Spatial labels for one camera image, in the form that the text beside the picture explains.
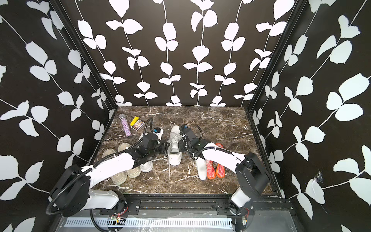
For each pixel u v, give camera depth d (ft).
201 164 2.92
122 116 3.61
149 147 2.17
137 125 3.52
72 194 1.35
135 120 3.64
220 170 2.82
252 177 1.44
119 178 2.59
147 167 2.68
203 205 2.47
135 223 2.30
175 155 2.59
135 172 2.65
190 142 2.12
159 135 2.54
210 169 2.82
